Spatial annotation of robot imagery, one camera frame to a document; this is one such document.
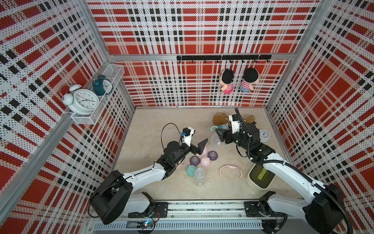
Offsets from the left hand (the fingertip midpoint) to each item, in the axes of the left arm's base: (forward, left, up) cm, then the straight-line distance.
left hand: (202, 135), depth 78 cm
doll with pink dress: (+38, -16, +10) cm, 42 cm away
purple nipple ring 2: (-2, -7, -21) cm, 22 cm away
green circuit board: (-38, +29, -20) cm, 52 cm away
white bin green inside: (-18, -31, -16) cm, 40 cm away
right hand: (+3, -11, +2) cm, 12 cm away
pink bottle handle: (-11, -19, -19) cm, 29 cm away
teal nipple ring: (+2, -9, +5) cm, 10 cm away
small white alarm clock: (+11, -44, -19) cm, 49 cm away
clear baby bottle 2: (-19, +2, -9) cm, 22 cm away
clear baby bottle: (0, -7, -6) cm, 9 cm away
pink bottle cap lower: (-7, -2, -19) cm, 20 cm away
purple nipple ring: (-5, +5, -21) cm, 22 cm away
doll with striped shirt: (+39, -33, +10) cm, 52 cm away
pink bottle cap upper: (-1, -2, -20) cm, 20 cm away
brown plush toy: (+22, -13, -13) cm, 29 cm away
